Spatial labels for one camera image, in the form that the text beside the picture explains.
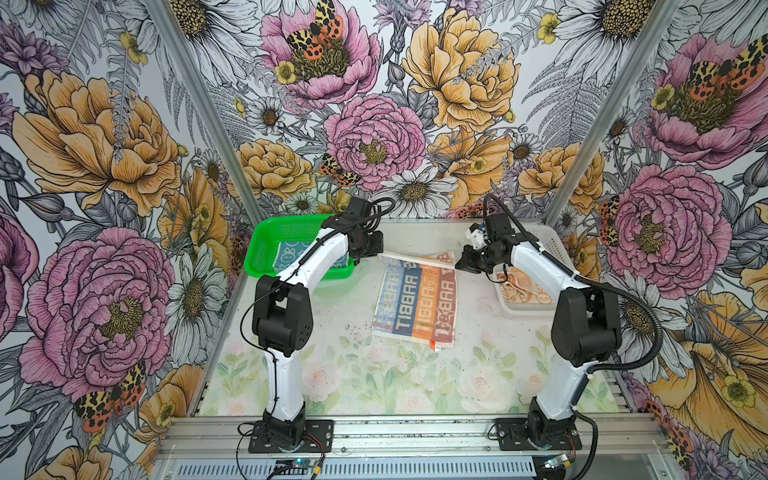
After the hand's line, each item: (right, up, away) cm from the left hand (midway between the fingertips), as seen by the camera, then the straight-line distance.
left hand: (376, 256), depth 93 cm
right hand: (+25, -5, -1) cm, 26 cm away
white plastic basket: (+61, +3, +12) cm, 62 cm away
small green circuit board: (+44, -48, -21) cm, 68 cm away
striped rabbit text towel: (+13, -15, +6) cm, 21 cm away
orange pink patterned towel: (+45, -10, +3) cm, 46 cm away
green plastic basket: (-39, +8, +15) cm, 42 cm away
